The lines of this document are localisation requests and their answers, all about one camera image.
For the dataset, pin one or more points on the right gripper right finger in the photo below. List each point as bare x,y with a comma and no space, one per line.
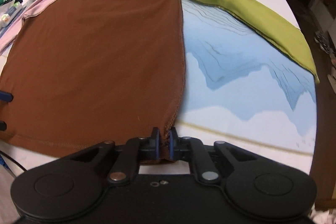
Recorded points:
193,151

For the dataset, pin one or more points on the blue printed table mat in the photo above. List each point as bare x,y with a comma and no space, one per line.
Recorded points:
239,84

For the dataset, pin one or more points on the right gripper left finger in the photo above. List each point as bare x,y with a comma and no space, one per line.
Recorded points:
130,155

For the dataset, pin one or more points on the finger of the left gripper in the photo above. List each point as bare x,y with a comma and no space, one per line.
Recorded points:
3,126
5,96

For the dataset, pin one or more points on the tissue pack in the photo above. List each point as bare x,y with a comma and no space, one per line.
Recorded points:
11,13

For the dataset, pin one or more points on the brown pink green shirt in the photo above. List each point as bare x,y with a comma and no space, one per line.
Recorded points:
84,71

